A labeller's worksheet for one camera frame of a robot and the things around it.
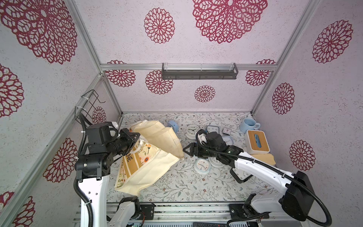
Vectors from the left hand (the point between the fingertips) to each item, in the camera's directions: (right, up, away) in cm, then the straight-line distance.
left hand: (140, 135), depth 62 cm
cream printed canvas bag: (+8, -7, -2) cm, 11 cm away
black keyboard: (+32, -44, +7) cm, 55 cm away
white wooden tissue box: (+70, -7, +35) cm, 79 cm away
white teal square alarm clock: (+31, -21, +25) cm, 45 cm away
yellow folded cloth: (+74, -17, +30) cm, 82 cm away
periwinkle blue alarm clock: (+13, +4, +39) cm, 42 cm away
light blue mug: (+70, +6, +46) cm, 84 cm away
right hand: (+20, -9, +12) cm, 25 cm away
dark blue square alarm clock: (+42, +2, +44) cm, 61 cm away
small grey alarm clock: (+53, 0, +44) cm, 68 cm away
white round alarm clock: (+26, +1, +42) cm, 49 cm away
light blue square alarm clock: (+52, -6, +38) cm, 65 cm away
